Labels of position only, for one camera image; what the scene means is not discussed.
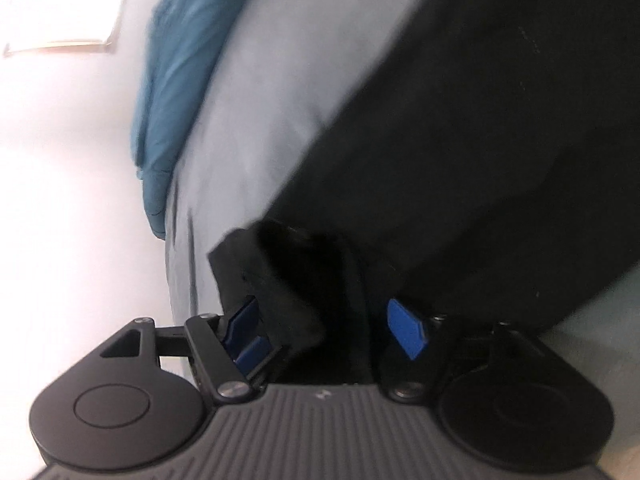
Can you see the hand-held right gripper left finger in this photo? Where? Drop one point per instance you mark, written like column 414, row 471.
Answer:
column 245, row 325

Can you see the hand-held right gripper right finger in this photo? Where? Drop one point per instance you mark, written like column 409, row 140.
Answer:
column 407, row 327

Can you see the black pants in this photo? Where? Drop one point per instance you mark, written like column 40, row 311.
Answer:
column 450, row 135

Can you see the grey fleece bed blanket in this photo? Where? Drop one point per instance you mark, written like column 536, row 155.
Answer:
column 260, row 110

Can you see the teal duvet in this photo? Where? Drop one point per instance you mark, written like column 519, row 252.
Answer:
column 170, row 85

